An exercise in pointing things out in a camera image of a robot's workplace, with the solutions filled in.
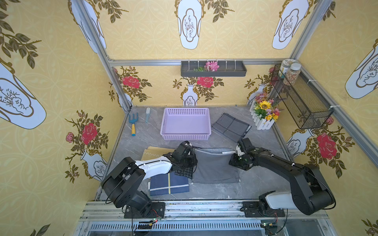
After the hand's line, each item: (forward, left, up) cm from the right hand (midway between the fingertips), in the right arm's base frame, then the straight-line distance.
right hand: (233, 161), depth 91 cm
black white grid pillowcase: (-9, +28, +2) cm, 29 cm away
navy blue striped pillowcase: (-15, +38, +2) cm, 41 cm away
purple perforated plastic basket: (+30, +32, -2) cm, 44 cm away
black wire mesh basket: (+20, -37, +28) cm, 51 cm away
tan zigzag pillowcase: (+3, +51, +2) cm, 51 cm away
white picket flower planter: (+30, -21, +14) cm, 39 cm away
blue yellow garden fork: (+30, +72, 0) cm, 78 cm away
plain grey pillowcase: (-4, +13, +2) cm, 14 cm away
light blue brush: (+38, +63, +1) cm, 73 cm away
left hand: (-1, +24, +3) cm, 25 cm away
